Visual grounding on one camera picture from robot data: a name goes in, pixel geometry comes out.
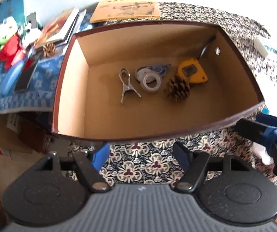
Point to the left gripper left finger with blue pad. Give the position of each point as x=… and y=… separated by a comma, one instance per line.
x=87, y=168

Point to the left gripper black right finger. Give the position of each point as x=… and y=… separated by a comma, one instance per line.
x=194, y=165

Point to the blue-taped finger of the right gripper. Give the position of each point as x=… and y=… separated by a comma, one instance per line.
x=258, y=132

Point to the brown pine cone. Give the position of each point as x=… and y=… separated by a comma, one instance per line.
x=177, y=89

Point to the yellow tape measure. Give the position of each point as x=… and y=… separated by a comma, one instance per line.
x=192, y=71

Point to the clear adhesive tape roll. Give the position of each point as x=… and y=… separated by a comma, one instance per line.
x=151, y=82

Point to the correction tape dispenser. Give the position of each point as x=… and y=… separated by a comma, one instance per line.
x=160, y=69

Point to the floral patterned tablecloth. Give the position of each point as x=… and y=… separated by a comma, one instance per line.
x=151, y=161

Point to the cardboard box on left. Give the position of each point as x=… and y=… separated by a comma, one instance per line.
x=21, y=135

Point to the blue patterned cloth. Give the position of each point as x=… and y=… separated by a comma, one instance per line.
x=32, y=90

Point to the brown cardboard shoe box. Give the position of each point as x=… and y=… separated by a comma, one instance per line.
x=87, y=104

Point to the blue glasses case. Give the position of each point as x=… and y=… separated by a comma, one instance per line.
x=11, y=77

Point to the black smartphone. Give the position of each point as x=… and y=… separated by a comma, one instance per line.
x=25, y=77

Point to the small pine cone outside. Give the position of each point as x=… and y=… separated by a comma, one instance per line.
x=49, y=50

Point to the green frog plush toy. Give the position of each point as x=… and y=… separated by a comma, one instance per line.
x=10, y=50

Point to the stack of books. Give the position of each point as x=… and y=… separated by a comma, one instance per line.
x=58, y=28

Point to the panda plush toy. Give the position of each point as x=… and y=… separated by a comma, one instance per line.
x=28, y=35

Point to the blue folder with clips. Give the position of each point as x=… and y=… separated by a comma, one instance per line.
x=15, y=8

